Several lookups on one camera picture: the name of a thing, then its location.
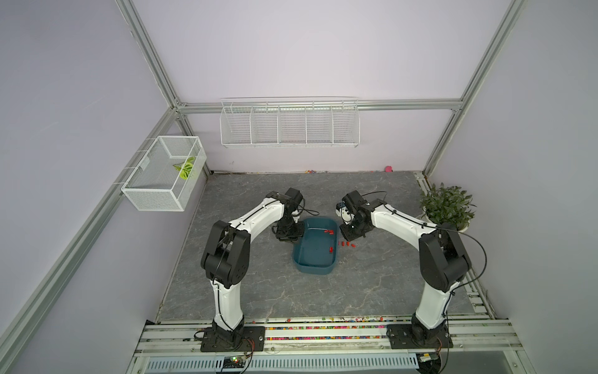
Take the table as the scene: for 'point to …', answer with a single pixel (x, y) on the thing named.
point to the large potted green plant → (447, 206)
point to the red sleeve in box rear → (330, 231)
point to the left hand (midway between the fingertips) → (298, 242)
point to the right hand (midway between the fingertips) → (347, 233)
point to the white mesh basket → (167, 175)
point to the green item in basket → (184, 167)
